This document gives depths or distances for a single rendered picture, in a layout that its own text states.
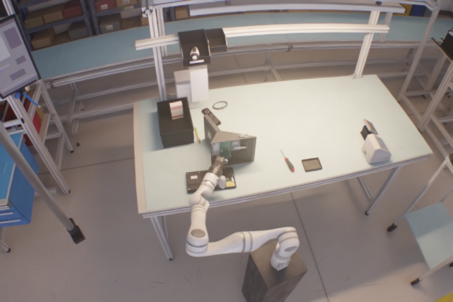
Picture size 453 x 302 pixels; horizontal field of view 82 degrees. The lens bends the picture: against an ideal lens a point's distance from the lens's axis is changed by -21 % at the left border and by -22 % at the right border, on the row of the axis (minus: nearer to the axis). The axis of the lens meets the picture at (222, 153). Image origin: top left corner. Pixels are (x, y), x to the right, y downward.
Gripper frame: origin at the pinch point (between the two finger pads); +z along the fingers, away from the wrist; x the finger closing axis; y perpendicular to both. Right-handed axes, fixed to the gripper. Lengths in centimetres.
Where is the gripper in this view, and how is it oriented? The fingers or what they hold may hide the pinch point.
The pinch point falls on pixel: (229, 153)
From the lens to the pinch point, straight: 179.7
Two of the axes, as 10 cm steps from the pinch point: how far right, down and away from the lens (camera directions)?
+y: -9.3, -2.9, 2.4
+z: 3.8, -7.2, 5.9
